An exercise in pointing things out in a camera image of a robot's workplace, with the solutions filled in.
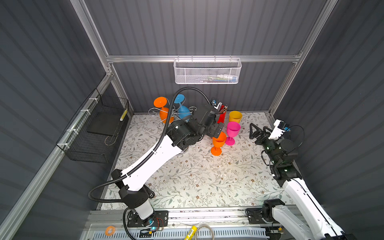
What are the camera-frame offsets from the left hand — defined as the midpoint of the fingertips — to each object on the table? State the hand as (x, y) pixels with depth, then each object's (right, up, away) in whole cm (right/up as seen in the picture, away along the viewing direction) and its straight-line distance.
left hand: (211, 119), depth 66 cm
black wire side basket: (-58, -6, +7) cm, 59 cm away
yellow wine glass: (+20, +4, +36) cm, 41 cm away
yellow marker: (-9, -53, +2) cm, 54 cm away
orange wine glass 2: (-25, +10, +15) cm, 31 cm away
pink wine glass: (+17, -5, +26) cm, 31 cm away
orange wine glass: (+6, -13, +20) cm, 25 cm away
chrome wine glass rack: (-19, +4, +11) cm, 22 cm away
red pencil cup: (+12, +4, +38) cm, 40 cm away
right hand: (+24, -3, +6) cm, 25 cm away
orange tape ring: (-49, -53, +5) cm, 72 cm away
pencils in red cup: (+13, +8, +36) cm, 39 cm away
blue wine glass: (-16, +12, +18) cm, 27 cm away
